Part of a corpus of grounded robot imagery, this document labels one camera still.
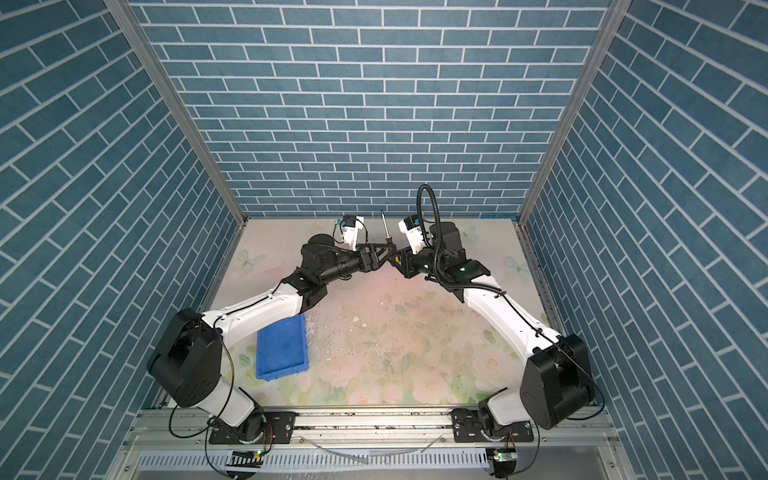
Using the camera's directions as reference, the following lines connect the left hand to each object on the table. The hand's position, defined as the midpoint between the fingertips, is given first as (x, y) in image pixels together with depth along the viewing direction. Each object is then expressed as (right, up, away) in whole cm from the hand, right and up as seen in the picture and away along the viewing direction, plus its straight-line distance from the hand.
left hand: (391, 249), depth 76 cm
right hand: (-1, -1, +2) cm, 3 cm away
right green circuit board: (+29, -52, -2) cm, 59 cm away
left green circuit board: (-35, -51, -4) cm, 62 cm away
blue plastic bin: (-32, -29, +10) cm, 45 cm away
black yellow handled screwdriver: (-1, +3, +1) cm, 3 cm away
